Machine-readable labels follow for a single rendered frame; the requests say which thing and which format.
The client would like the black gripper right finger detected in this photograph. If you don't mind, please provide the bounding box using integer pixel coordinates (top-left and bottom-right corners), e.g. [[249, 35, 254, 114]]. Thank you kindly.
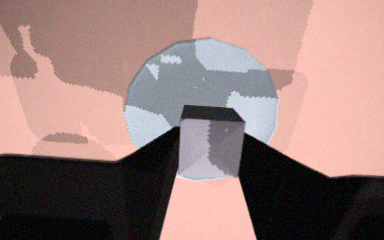
[[238, 132, 384, 240]]

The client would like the grey cube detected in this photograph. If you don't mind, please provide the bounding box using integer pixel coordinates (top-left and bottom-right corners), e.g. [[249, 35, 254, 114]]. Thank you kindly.
[[178, 105, 246, 179]]

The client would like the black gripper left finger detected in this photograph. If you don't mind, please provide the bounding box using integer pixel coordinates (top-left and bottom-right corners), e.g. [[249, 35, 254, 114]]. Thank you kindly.
[[0, 126, 180, 240]]

